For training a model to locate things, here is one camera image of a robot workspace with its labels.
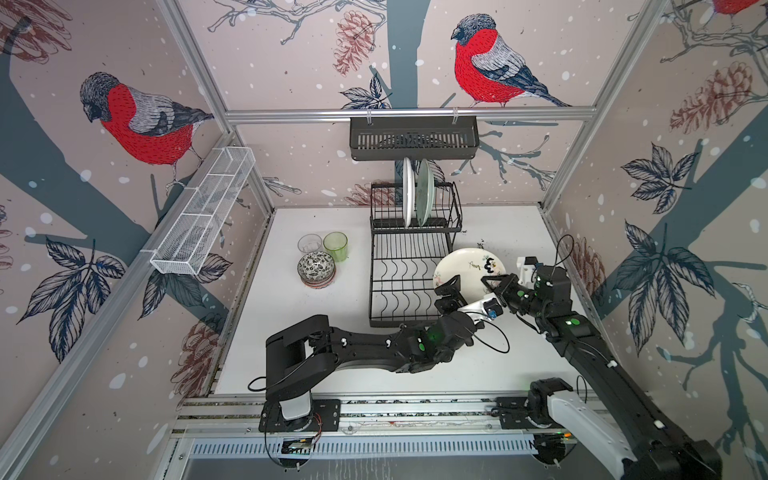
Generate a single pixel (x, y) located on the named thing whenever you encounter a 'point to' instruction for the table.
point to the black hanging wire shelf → (414, 140)
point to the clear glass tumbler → (309, 243)
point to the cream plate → (471, 265)
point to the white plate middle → (408, 193)
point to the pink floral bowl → (316, 266)
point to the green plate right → (425, 192)
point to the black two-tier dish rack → (412, 226)
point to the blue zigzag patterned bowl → (318, 287)
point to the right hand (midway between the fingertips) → (481, 281)
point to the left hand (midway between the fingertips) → (466, 290)
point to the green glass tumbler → (336, 243)
